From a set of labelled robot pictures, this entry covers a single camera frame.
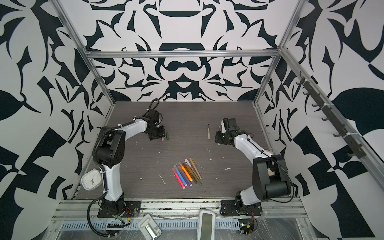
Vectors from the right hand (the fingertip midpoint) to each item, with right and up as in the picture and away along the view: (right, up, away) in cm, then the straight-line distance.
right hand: (219, 136), depth 91 cm
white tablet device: (-10, -37, -24) cm, 45 cm away
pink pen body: (-1, +4, -7) cm, 8 cm away
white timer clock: (-70, -22, -10) cm, 74 cm away
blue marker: (-23, -22, -6) cm, 32 cm away
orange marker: (-20, -20, -6) cm, 28 cm away
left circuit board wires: (-52, -41, -18) cm, 69 cm away
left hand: (-35, +1, +9) cm, 36 cm away
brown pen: (-14, -18, -4) cm, 24 cm away
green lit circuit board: (+9, -40, -20) cm, 45 cm away
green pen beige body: (-5, +1, +11) cm, 12 cm away
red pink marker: (-23, -24, -8) cm, 34 cm away
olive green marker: (-15, -21, -6) cm, 27 cm away
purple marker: (-19, -23, -8) cm, 31 cm away
